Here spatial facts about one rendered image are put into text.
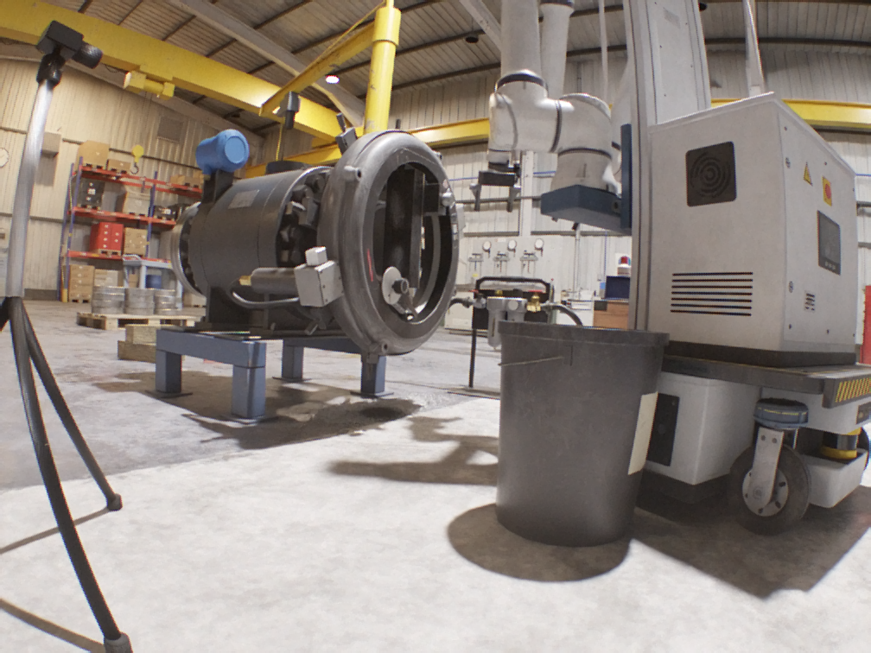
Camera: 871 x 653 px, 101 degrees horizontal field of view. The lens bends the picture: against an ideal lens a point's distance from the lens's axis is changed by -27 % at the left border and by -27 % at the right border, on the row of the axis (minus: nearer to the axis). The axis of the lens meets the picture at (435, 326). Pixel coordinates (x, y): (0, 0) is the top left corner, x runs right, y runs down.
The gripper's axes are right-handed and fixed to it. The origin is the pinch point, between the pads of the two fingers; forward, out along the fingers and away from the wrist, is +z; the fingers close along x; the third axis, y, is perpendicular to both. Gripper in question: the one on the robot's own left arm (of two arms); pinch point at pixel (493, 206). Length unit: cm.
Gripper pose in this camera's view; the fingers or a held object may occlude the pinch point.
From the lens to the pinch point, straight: 187.3
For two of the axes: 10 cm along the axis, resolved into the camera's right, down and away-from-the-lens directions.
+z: -0.7, 8.9, 4.4
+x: -9.6, 0.6, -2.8
